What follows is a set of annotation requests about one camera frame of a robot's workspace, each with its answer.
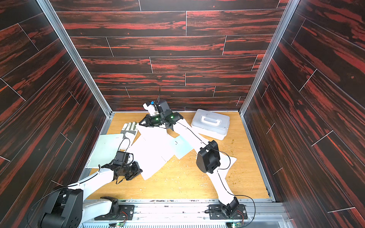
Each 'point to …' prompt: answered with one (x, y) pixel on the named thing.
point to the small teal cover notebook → (182, 147)
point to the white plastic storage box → (211, 124)
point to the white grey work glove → (129, 131)
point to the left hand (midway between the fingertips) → (144, 170)
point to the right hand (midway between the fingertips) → (142, 121)
